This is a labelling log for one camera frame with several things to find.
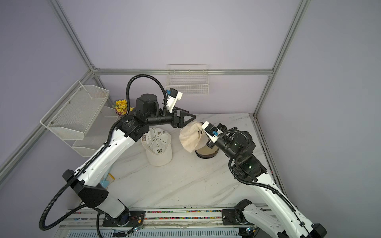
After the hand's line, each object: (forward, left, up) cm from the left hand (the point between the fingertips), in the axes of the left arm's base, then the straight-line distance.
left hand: (189, 116), depth 63 cm
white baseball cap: (+14, +25, -41) cm, 50 cm away
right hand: (-3, -6, -1) cm, 7 cm away
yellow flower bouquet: (+24, +44, -16) cm, 53 cm away
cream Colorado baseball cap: (-2, 0, -11) cm, 11 cm away
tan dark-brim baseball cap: (0, -7, -28) cm, 29 cm away
